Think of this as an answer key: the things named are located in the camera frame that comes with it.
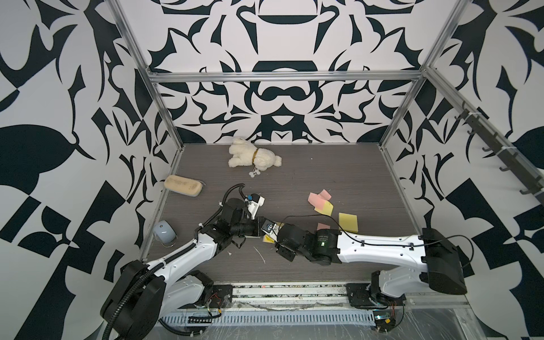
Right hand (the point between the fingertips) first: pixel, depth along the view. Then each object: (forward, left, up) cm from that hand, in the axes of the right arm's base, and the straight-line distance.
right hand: (276, 234), depth 77 cm
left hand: (+5, 0, +1) cm, 5 cm away
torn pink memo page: (+20, -20, -12) cm, 30 cm away
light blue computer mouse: (+2, +42, -4) cm, 42 cm away
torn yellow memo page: (+16, -23, -13) cm, 31 cm away
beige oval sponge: (+26, +42, -7) cm, 50 cm away
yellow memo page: (+10, -31, -13) cm, 35 cm away
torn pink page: (+9, -20, -14) cm, 26 cm away
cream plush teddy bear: (+42, +15, -2) cm, 45 cm away
